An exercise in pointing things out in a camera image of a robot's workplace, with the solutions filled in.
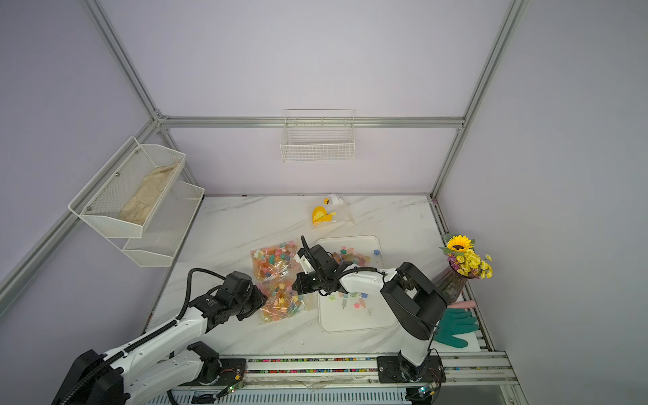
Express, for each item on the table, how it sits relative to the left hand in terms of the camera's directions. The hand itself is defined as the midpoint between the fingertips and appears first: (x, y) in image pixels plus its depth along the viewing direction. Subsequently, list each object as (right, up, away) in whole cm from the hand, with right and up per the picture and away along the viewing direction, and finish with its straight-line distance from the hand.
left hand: (267, 301), depth 85 cm
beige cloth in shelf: (-37, +32, -9) cm, 50 cm away
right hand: (+10, +4, +1) cm, 10 cm away
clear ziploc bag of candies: (+22, +32, +26) cm, 46 cm away
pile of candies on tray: (+30, +14, +14) cm, 36 cm away
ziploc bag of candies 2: (+4, -2, -1) cm, 5 cm away
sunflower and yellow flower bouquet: (+60, +17, -14) cm, 64 cm away
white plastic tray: (+26, -4, 0) cm, 27 cm away
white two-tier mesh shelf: (-41, +19, +5) cm, 46 cm away
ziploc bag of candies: (+1, +9, +10) cm, 14 cm away
